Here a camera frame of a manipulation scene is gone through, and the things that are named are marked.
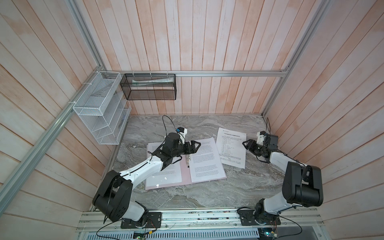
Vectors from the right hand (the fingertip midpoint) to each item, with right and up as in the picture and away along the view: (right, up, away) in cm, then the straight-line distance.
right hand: (246, 143), depth 95 cm
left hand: (-33, -1, -12) cm, 35 cm away
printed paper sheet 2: (-8, -5, +6) cm, 11 cm away
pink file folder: (-28, -13, -2) cm, 31 cm away
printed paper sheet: (-48, -18, -6) cm, 52 cm away
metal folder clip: (-38, -10, 0) cm, 39 cm away
